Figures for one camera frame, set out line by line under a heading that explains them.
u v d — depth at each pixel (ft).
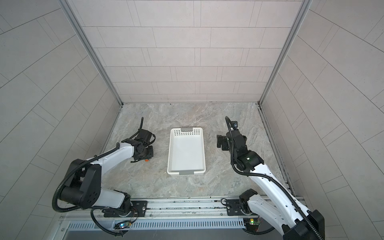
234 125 2.09
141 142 2.15
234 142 1.78
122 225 2.14
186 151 2.97
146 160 2.73
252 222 2.24
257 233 2.11
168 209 2.37
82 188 1.37
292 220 1.25
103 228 2.13
